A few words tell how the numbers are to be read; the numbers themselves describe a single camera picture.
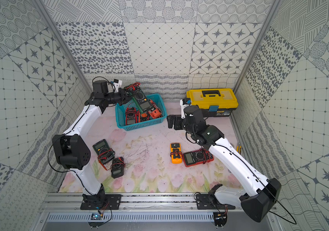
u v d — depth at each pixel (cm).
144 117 106
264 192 37
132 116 104
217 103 98
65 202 75
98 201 67
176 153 88
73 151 49
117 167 82
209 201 66
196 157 88
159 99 111
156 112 103
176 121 62
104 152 88
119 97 76
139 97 83
